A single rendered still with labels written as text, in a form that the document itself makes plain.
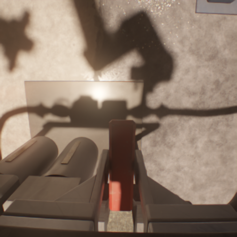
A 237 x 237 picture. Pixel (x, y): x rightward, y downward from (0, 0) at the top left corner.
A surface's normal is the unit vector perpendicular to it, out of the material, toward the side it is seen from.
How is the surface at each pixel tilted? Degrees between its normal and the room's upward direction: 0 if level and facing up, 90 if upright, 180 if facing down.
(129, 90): 0
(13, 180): 90
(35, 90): 0
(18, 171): 90
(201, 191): 0
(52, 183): 90
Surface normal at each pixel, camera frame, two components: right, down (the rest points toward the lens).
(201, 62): -0.03, 0.25
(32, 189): 0.01, -0.97
